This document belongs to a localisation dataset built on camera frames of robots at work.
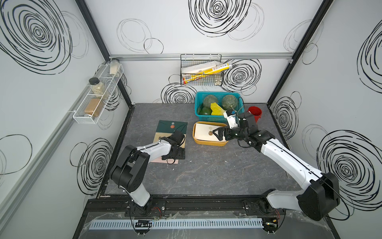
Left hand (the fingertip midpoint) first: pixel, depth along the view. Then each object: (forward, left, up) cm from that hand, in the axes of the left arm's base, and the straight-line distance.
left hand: (176, 156), depth 93 cm
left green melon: (+40, -21, +13) cm, 46 cm away
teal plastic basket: (+47, -14, +9) cm, 50 cm away
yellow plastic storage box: (+8, -20, +4) cm, 22 cm away
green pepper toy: (+31, -18, +9) cm, 37 cm away
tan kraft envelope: (+15, +14, 0) cm, 21 cm away
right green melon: (+39, -37, +11) cm, 54 cm away
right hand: (+5, -24, +23) cm, 34 cm away
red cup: (+31, -54, +11) cm, 63 cm away
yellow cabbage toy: (+32, -26, +11) cm, 42 cm away
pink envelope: (-10, +2, +14) cm, 17 cm away
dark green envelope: (+23, +7, 0) cm, 24 cm away
